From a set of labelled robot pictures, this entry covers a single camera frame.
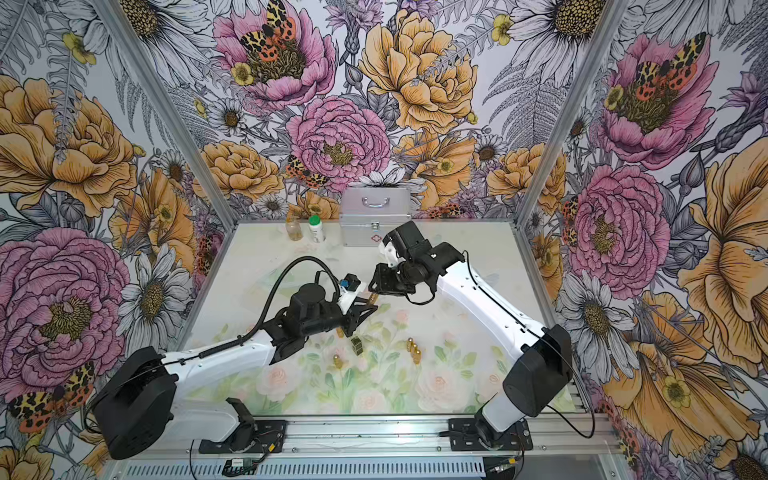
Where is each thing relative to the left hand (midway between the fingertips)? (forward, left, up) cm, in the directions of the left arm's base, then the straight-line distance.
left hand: (372, 311), depth 80 cm
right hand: (+1, -1, +7) cm, 7 cm away
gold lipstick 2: (-9, +10, -11) cm, 17 cm away
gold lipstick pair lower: (-8, -12, -11) cm, 18 cm away
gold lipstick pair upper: (-5, -10, -11) cm, 16 cm away
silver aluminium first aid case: (+42, +3, -4) cm, 42 cm away
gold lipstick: (0, -1, +5) cm, 5 cm away
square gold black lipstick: (-6, +4, -9) cm, 11 cm away
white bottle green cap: (+39, +22, -8) cm, 45 cm away
